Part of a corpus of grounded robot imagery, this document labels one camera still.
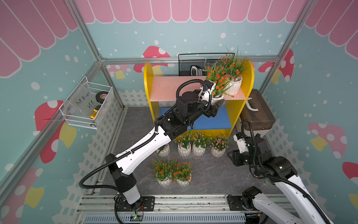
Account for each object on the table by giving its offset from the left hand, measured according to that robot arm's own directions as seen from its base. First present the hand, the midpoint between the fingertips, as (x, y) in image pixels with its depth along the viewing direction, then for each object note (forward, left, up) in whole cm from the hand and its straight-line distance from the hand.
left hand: (214, 97), depth 62 cm
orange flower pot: (-22, +24, -30) cm, 44 cm away
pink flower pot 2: (-4, +3, -38) cm, 39 cm away
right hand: (-15, -11, -24) cm, 30 cm away
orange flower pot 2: (-24, +13, -32) cm, 42 cm away
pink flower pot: (-6, +13, -35) cm, 37 cm away
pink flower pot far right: (-7, -8, -31) cm, 32 cm away
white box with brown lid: (+15, -34, -24) cm, 44 cm away
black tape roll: (+13, +62, -12) cm, 64 cm away
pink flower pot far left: (-7, +26, -39) cm, 48 cm away
